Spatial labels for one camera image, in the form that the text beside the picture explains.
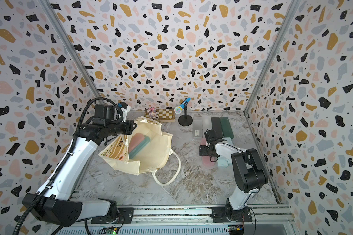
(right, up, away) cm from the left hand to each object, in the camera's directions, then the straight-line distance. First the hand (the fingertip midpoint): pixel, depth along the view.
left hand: (138, 124), depth 74 cm
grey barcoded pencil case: (+33, -2, +38) cm, 50 cm away
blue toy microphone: (+19, +10, +21) cm, 30 cm away
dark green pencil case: (+55, -3, +36) cm, 65 cm away
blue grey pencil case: (-3, -11, +24) cm, 27 cm away
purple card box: (-2, +9, +42) cm, 43 cm away
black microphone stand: (+24, +3, +42) cm, 49 cm away
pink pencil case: (+37, -23, +19) cm, 47 cm away
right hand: (+38, -18, +23) cm, 48 cm away
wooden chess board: (+9, +7, +43) cm, 45 cm away
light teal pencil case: (+47, -23, +17) cm, 55 cm away
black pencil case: (+47, -2, +36) cm, 60 cm away
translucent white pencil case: (+40, +1, +43) cm, 59 cm away
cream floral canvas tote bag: (-2, -16, +22) cm, 28 cm away
